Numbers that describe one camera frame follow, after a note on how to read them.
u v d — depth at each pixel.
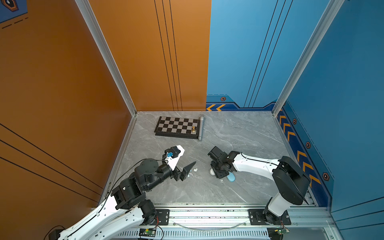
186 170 0.54
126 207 0.45
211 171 0.83
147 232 0.72
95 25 0.75
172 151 0.50
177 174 0.54
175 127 1.06
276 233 0.71
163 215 0.74
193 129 1.03
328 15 0.72
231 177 0.85
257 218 0.72
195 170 0.89
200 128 1.07
